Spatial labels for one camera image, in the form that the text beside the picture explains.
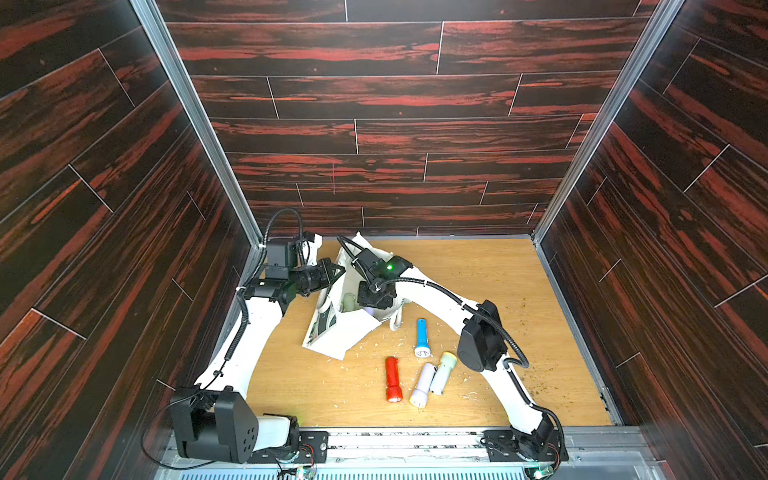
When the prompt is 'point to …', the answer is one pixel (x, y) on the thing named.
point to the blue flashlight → (423, 350)
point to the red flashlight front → (394, 393)
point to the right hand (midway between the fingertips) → (369, 298)
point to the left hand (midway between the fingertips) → (347, 269)
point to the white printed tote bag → (340, 321)
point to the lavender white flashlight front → (420, 396)
